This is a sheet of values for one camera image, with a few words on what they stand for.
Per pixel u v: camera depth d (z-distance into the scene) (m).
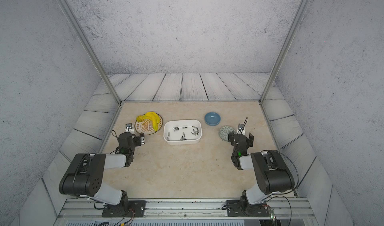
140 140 0.87
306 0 0.72
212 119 1.08
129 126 0.82
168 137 1.00
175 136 1.01
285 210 0.75
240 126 0.80
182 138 0.99
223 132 0.99
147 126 1.05
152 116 1.04
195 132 1.02
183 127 1.05
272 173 0.46
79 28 0.82
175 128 1.04
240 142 0.70
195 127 1.04
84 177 0.45
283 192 0.48
